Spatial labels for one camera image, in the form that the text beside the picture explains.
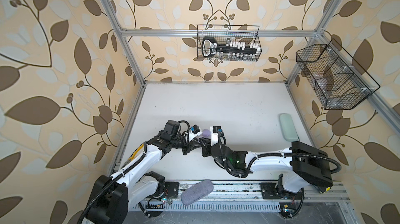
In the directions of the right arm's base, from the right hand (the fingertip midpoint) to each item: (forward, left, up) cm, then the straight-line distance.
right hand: (199, 142), depth 77 cm
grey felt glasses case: (-20, +2, -9) cm, 22 cm away
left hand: (+1, 0, -2) cm, 2 cm away
